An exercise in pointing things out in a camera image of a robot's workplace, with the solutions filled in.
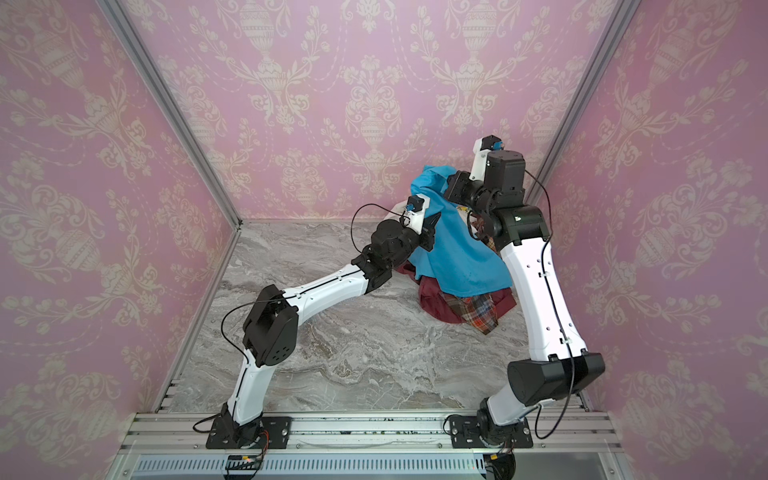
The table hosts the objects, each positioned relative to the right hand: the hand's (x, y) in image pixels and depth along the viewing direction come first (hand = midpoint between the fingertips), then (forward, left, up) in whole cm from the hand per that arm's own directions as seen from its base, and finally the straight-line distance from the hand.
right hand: (450, 176), depth 69 cm
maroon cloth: (-8, +1, -44) cm, 45 cm away
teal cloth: (-6, -5, -27) cm, 28 cm away
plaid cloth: (-14, -12, -40) cm, 44 cm away
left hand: (0, +1, -12) cm, 12 cm away
